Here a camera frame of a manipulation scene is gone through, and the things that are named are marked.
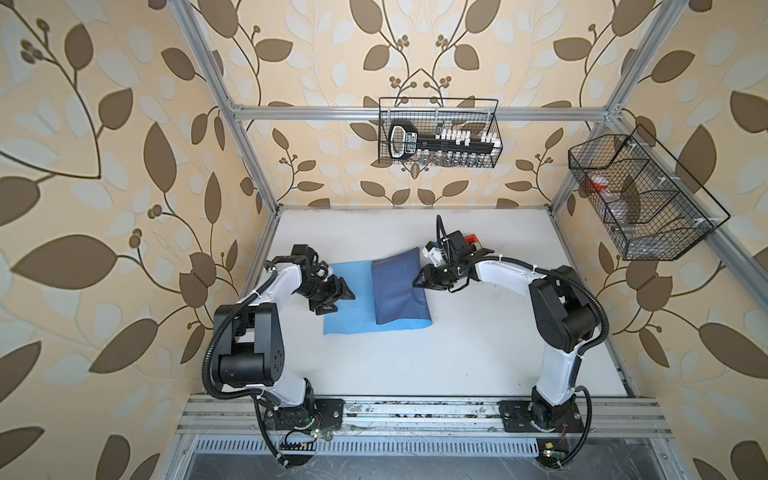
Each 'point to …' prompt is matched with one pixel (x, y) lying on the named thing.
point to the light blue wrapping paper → (358, 314)
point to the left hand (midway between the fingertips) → (342, 299)
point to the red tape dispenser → (472, 238)
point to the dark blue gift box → (396, 297)
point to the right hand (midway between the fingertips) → (418, 285)
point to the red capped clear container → (598, 182)
